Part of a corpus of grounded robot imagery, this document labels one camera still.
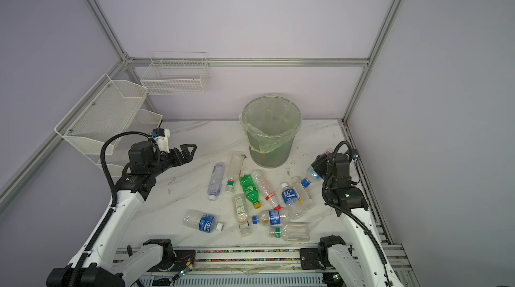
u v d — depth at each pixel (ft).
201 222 2.55
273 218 2.58
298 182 3.04
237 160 3.31
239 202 2.72
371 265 1.34
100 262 1.28
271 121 3.32
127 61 2.99
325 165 2.21
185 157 2.26
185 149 2.25
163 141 2.24
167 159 2.17
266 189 2.88
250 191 2.82
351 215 1.52
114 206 1.55
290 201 2.79
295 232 2.63
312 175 2.38
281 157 3.17
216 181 3.05
